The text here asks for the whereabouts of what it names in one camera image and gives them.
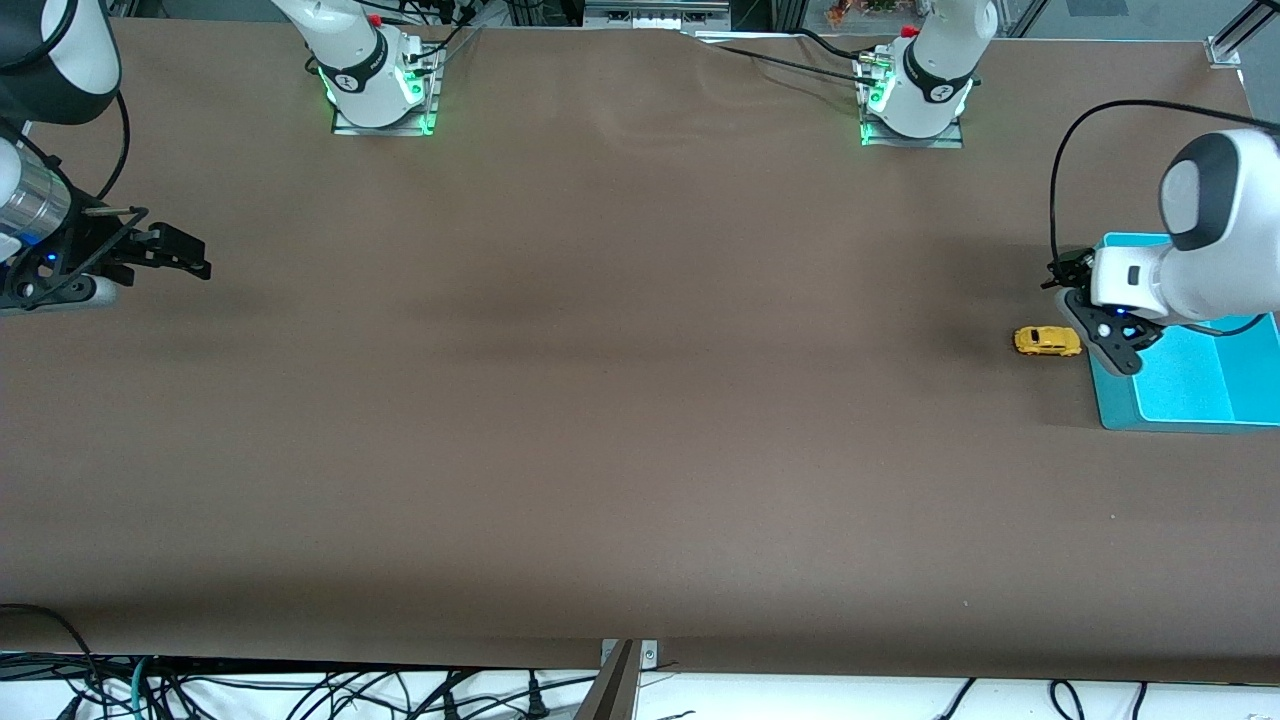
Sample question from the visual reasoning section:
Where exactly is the yellow beetle toy car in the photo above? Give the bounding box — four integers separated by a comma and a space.
1013, 325, 1084, 359

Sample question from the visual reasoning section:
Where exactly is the teal plastic bin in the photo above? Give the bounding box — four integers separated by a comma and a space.
1075, 232, 1280, 434

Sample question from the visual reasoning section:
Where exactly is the grey power strip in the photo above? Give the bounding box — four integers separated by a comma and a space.
583, 0, 733, 31

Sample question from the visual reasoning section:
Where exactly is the grey metal table leg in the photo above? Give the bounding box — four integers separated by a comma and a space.
573, 640, 641, 720

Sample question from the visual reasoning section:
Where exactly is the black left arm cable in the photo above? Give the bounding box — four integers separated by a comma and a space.
1048, 98, 1280, 271

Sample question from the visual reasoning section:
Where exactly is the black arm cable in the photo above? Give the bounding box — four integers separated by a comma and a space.
1048, 98, 1280, 271
95, 90, 132, 201

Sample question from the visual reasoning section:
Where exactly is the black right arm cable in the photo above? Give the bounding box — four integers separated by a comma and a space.
95, 90, 132, 201

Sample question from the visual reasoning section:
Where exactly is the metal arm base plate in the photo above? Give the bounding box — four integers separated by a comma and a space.
858, 55, 967, 150
332, 45, 441, 137

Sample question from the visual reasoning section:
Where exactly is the short black table cable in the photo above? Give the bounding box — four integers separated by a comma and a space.
795, 28, 879, 61

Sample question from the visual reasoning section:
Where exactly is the black base cable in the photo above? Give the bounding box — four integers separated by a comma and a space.
405, 18, 483, 63

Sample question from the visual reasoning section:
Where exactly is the long black table cable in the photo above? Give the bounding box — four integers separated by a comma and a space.
713, 42, 869, 81

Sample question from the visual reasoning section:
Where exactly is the black looped floor cable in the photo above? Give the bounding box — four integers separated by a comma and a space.
0, 603, 97, 720

